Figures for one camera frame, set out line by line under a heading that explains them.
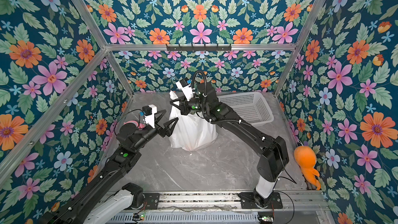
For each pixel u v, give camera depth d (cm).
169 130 62
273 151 45
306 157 78
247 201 73
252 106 111
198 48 93
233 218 77
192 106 62
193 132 77
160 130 61
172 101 66
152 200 74
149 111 58
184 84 60
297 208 74
